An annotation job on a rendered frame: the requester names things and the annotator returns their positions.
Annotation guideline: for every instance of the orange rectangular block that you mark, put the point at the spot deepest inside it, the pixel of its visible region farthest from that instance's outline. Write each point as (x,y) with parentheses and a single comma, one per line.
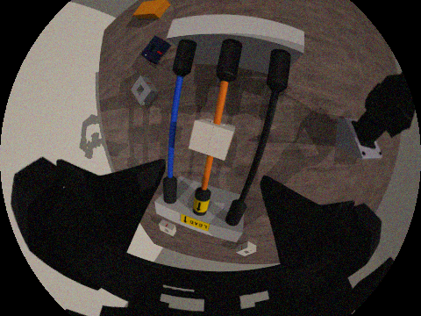
(152,9)

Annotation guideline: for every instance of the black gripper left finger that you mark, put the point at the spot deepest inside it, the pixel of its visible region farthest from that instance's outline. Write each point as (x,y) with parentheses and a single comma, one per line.
(119,199)

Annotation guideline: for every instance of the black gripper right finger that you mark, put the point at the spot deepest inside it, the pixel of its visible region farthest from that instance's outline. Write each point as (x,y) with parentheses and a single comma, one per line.
(295,219)

